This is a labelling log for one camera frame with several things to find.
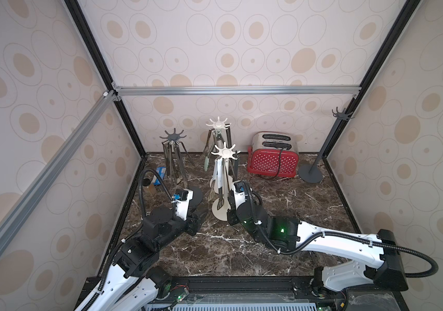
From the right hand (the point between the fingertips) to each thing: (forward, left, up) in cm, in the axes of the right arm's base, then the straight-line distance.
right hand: (235, 196), depth 70 cm
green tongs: (+22, +11, +9) cm, 26 cm away
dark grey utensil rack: (+17, +21, -28) cm, 38 cm away
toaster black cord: (+29, -22, -16) cm, 40 cm away
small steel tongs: (+4, +6, +9) cm, 11 cm away
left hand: (-6, +9, +1) cm, 11 cm away
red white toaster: (+32, -19, -10) cm, 39 cm away
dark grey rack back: (+33, -41, -26) cm, 59 cm away
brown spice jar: (+14, +42, -17) cm, 48 cm away
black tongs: (+7, +1, +8) cm, 11 cm away
